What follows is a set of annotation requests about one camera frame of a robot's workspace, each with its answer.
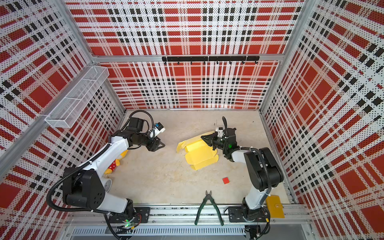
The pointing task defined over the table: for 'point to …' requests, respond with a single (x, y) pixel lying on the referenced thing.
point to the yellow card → (276, 207)
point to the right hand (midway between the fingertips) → (201, 136)
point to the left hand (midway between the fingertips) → (162, 142)
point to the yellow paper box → (198, 153)
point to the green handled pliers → (208, 196)
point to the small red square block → (226, 180)
